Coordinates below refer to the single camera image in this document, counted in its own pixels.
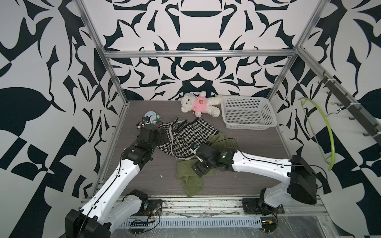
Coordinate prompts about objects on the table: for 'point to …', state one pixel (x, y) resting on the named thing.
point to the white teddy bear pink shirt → (201, 104)
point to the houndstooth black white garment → (182, 134)
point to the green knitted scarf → (193, 184)
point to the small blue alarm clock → (154, 117)
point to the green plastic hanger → (324, 157)
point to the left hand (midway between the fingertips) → (156, 130)
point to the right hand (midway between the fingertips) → (199, 160)
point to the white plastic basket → (247, 112)
